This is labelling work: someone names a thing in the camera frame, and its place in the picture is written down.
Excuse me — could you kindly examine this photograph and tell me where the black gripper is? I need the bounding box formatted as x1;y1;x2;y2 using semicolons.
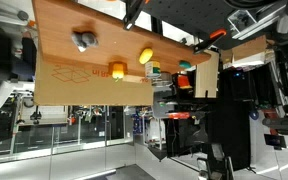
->
21;31;38;73

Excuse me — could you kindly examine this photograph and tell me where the yellow maize cob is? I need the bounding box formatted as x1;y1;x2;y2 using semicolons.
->
138;47;154;65

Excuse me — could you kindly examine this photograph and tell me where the grey plush toy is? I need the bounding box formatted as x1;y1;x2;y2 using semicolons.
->
71;30;99;53

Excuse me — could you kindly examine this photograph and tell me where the brown cardboard panel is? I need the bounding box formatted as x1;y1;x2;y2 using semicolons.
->
33;49;155;107

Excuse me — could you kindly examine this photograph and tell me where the orange cup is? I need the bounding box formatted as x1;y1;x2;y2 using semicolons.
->
108;60;129;76

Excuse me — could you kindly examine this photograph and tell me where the yellow bell pepper toy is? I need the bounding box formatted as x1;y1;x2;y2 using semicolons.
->
112;63;125;80

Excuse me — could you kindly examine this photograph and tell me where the yellow green tin can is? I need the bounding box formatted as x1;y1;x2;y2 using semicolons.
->
144;60;162;80

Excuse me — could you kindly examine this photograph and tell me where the stainless steel pot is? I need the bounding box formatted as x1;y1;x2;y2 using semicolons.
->
151;71;174;88

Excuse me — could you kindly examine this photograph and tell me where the teal toy cucumber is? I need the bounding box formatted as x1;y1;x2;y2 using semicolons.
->
178;59;192;70

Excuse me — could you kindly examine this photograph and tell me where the yellow red emergency stop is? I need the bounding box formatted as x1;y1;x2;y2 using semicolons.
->
177;74;193;90

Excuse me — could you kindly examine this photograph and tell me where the light wooden box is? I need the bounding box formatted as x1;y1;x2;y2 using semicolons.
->
194;49;220;99

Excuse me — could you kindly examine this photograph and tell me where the black equipment cabinet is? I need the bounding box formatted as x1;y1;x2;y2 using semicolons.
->
207;65;252;172

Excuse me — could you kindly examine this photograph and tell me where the brown cardboard box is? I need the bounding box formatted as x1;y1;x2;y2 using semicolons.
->
231;34;269;63

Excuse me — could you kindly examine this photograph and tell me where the black clamp orange handle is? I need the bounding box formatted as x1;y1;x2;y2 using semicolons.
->
193;28;228;55
122;0;149;31

